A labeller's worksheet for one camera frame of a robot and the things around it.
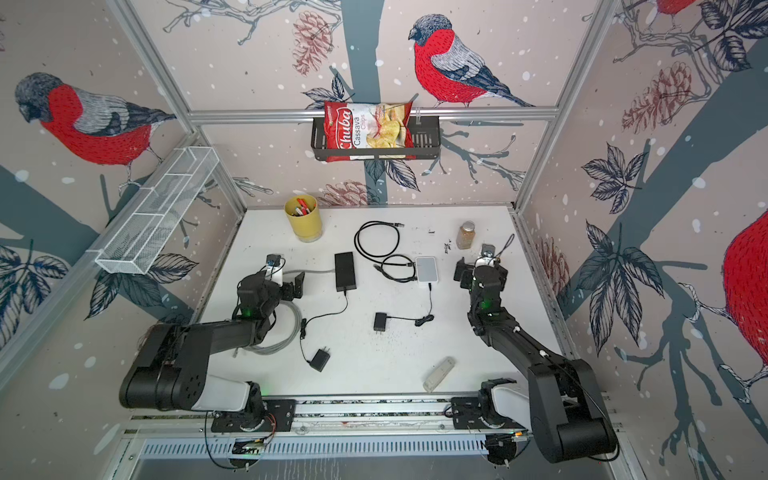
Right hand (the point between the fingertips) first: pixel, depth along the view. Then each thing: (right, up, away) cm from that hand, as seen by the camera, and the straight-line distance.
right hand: (476, 264), depth 87 cm
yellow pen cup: (-57, +16, +19) cm, 63 cm away
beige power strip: (-13, -29, -9) cm, 32 cm away
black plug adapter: (-29, -17, +3) cm, 34 cm away
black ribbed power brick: (-41, -4, +14) cm, 44 cm away
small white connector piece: (-10, +10, +27) cm, 31 cm away
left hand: (-58, -2, +4) cm, 58 cm away
